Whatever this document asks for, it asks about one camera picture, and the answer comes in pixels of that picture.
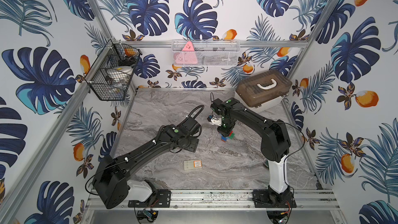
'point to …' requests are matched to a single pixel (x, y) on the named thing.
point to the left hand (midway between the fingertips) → (191, 142)
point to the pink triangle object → (187, 55)
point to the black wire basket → (110, 76)
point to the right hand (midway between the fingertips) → (227, 130)
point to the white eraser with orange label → (192, 164)
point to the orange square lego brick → (224, 141)
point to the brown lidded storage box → (261, 90)
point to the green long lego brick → (231, 136)
